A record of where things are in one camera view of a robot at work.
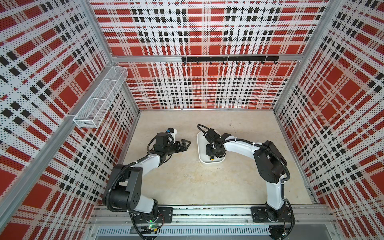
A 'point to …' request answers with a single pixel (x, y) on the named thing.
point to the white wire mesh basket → (93, 112)
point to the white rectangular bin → (202, 143)
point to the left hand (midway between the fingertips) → (185, 145)
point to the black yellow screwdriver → (212, 158)
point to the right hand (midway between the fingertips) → (210, 153)
